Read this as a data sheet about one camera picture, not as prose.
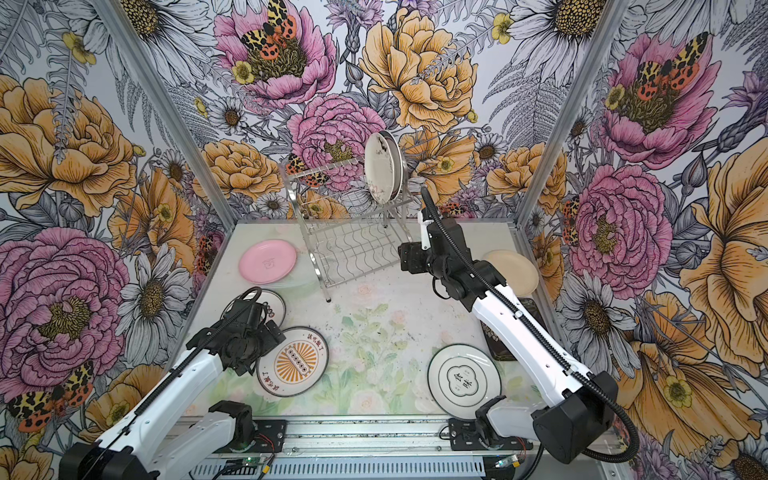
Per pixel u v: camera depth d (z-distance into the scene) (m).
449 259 0.54
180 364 0.51
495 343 0.89
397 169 0.79
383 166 0.85
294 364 0.85
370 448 0.73
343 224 0.78
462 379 0.83
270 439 0.73
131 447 0.41
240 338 0.61
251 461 0.71
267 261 1.09
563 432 0.38
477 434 0.69
